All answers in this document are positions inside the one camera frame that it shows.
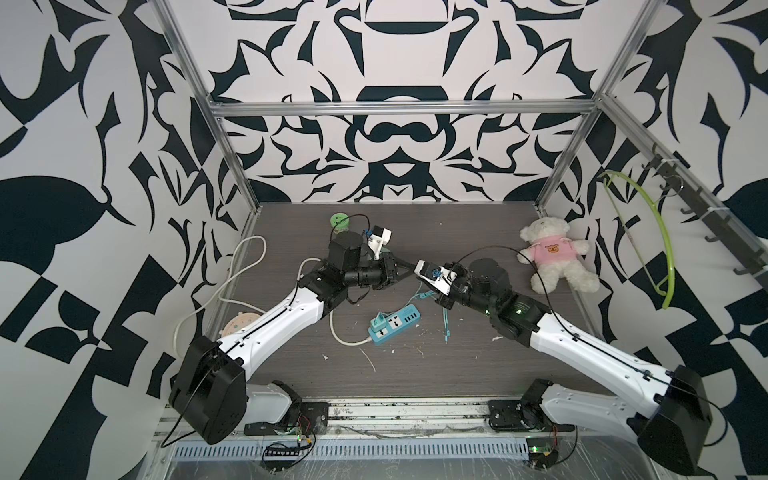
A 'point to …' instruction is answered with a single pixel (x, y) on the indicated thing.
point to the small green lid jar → (340, 221)
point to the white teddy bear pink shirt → (555, 256)
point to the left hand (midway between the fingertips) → (416, 264)
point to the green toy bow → (669, 285)
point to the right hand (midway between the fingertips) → (423, 265)
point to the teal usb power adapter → (379, 322)
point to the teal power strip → (395, 322)
